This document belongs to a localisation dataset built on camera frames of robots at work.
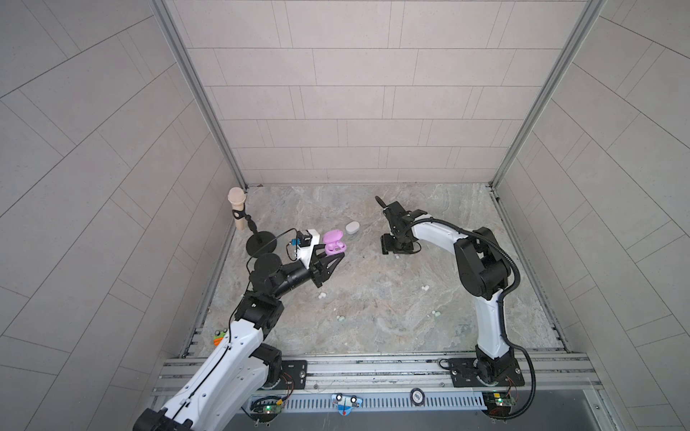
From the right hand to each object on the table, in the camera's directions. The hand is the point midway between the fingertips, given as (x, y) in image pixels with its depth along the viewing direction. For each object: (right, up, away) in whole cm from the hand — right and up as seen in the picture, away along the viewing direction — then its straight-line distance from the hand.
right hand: (388, 250), depth 99 cm
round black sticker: (+4, -33, -31) cm, 45 cm away
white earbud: (-23, -12, -14) cm, 29 cm away
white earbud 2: (+11, -10, -12) cm, 19 cm away
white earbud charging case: (-13, +8, +2) cm, 16 cm away
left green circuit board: (-34, -34, -33) cm, 58 cm away
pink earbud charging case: (-17, +6, -32) cm, 37 cm away
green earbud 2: (+13, -16, -17) cm, 27 cm away
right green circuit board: (+25, -34, -31) cm, 52 cm away
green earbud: (-16, -18, -18) cm, 30 cm away
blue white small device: (-14, -33, -33) cm, 48 cm away
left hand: (-15, +4, -29) cm, 33 cm away
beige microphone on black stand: (-46, +3, -2) cm, 47 cm away
